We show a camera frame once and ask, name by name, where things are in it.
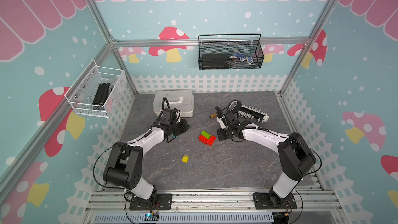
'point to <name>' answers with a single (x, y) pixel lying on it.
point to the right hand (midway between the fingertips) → (219, 134)
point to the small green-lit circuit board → (151, 217)
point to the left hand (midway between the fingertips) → (190, 128)
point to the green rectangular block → (207, 135)
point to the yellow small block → (185, 158)
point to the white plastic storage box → (182, 100)
